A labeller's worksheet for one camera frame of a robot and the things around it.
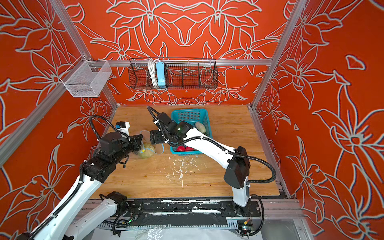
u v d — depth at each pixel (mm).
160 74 893
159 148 873
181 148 883
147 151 832
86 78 921
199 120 1067
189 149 902
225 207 730
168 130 560
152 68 878
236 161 443
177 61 936
